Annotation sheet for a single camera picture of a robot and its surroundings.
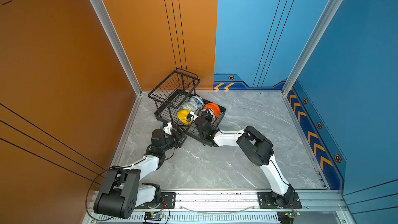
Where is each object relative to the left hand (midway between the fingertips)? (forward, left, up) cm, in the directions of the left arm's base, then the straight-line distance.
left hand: (189, 130), depth 84 cm
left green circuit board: (-38, +15, -14) cm, 43 cm away
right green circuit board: (-36, -49, -12) cm, 62 cm away
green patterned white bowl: (+22, +1, -7) cm, 23 cm away
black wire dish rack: (+11, +6, +10) cm, 16 cm away
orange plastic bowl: (+18, -15, -3) cm, 24 cm away
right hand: (+16, -11, -1) cm, 19 cm away
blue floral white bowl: (+28, -3, -9) cm, 30 cm away
